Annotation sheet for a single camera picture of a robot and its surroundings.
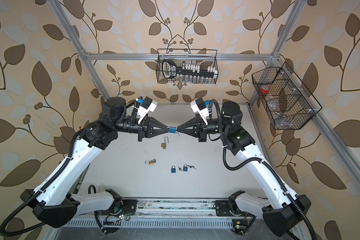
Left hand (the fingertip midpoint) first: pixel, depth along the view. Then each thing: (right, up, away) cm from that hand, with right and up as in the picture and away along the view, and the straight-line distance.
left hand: (168, 131), depth 53 cm
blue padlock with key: (-1, -25, +34) cm, 42 cm away
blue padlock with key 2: (+6, -25, +35) cm, 43 cm away
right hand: (+4, 0, +1) cm, 4 cm away
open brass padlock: (-8, -13, +45) cm, 48 cm away
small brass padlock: (-15, -22, +37) cm, 46 cm away
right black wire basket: (+60, +16, +27) cm, 68 cm away
